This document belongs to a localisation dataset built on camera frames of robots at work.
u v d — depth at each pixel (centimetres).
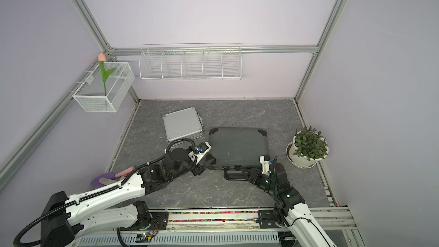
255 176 71
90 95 79
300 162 78
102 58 85
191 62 103
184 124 104
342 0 75
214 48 93
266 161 77
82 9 77
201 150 62
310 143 79
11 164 51
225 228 73
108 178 87
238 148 90
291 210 56
